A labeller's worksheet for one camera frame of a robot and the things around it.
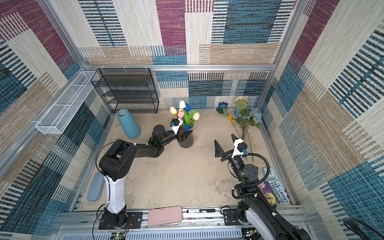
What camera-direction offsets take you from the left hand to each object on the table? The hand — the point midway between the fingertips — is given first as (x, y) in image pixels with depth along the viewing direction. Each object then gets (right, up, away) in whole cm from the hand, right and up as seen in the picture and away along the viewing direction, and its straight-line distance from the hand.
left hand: (189, 124), depth 89 cm
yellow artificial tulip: (-8, +7, -11) cm, 16 cm away
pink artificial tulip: (-4, +5, -13) cm, 15 cm away
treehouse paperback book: (+45, -35, -10) cm, 58 cm away
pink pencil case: (-12, -45, -15) cm, 49 cm away
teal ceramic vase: (-37, -2, +6) cm, 38 cm away
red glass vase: (-1, -11, +6) cm, 12 cm away
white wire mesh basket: (-61, +3, -18) cm, 64 cm away
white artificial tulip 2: (+4, +4, -12) cm, 13 cm away
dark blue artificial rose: (+24, +15, +30) cm, 41 cm away
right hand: (+17, -7, -16) cm, 24 cm away
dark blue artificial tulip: (-1, +9, -10) cm, 13 cm away
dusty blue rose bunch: (+39, +4, +16) cm, 42 cm away
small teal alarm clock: (+47, -28, -4) cm, 55 cm away
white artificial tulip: (-4, +10, -12) cm, 16 cm away
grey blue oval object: (-50, -34, -8) cm, 61 cm away
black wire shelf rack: (-42, +25, +19) cm, 52 cm away
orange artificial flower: (+30, +5, +22) cm, 37 cm away
